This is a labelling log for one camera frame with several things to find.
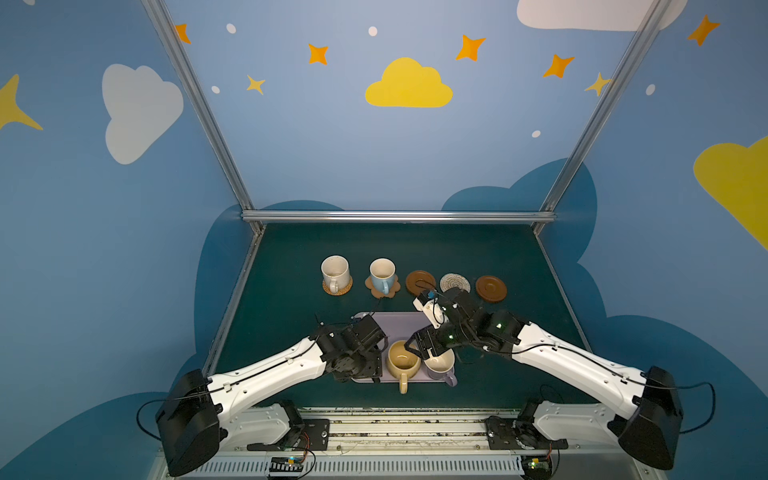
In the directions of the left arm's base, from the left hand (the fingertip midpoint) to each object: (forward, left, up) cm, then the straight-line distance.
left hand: (371, 366), depth 78 cm
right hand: (+5, -12, +8) cm, 15 cm away
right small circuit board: (-21, -42, -11) cm, 48 cm away
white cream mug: (+33, +14, -2) cm, 36 cm away
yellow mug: (+4, -9, -7) cm, 12 cm away
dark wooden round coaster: (+31, -15, -5) cm, 35 cm away
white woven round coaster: (+33, -27, -7) cm, 44 cm away
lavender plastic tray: (+3, -6, +17) cm, 18 cm away
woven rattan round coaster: (+25, +16, -2) cm, 30 cm away
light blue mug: (+30, -2, +1) cm, 30 cm away
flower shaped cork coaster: (+25, -1, -4) cm, 26 cm away
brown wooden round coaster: (+30, -41, -8) cm, 51 cm away
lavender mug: (+3, -20, -7) cm, 21 cm away
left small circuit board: (-21, +21, -10) cm, 31 cm away
